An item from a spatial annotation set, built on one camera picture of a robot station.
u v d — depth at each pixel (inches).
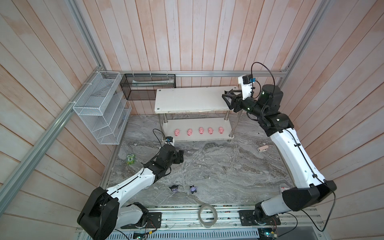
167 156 25.1
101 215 15.9
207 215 30.1
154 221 28.8
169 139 29.3
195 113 48.3
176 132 39.2
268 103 19.2
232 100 23.3
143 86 40.8
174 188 31.3
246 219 28.8
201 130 39.7
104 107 27.1
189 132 39.5
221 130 39.8
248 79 20.8
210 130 39.7
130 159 37.0
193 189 32.0
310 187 15.7
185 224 28.8
